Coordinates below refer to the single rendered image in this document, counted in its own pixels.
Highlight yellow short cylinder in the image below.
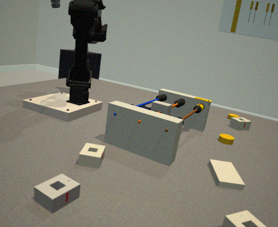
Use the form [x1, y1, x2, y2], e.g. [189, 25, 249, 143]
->
[218, 134, 235, 145]
[228, 113, 239, 120]

